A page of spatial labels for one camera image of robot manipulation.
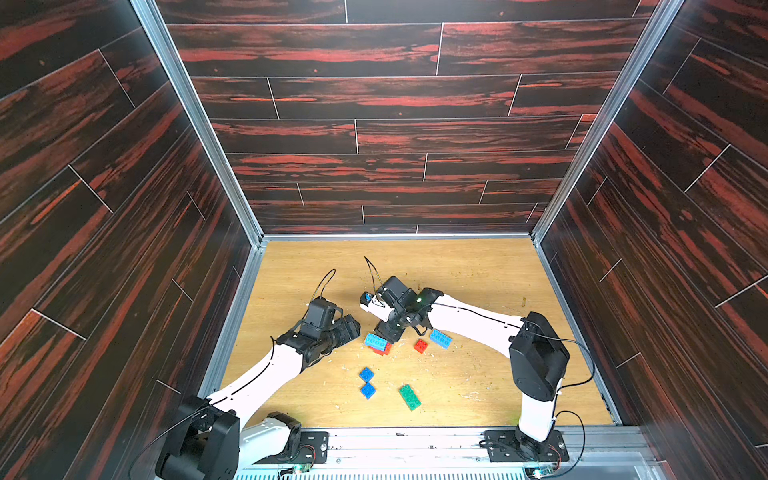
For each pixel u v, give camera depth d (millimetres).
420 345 901
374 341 863
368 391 812
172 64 735
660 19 676
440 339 908
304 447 730
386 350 866
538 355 466
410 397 802
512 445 663
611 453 734
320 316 651
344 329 766
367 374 841
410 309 641
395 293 671
